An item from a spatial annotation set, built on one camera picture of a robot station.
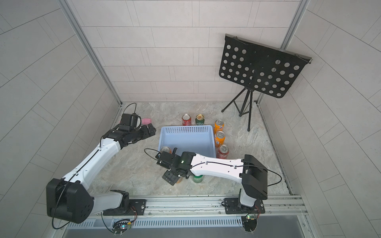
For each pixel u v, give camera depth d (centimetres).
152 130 74
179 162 54
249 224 68
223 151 81
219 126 91
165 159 55
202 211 71
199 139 93
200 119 94
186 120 94
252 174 41
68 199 38
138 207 71
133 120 63
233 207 71
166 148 80
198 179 78
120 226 65
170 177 64
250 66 76
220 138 86
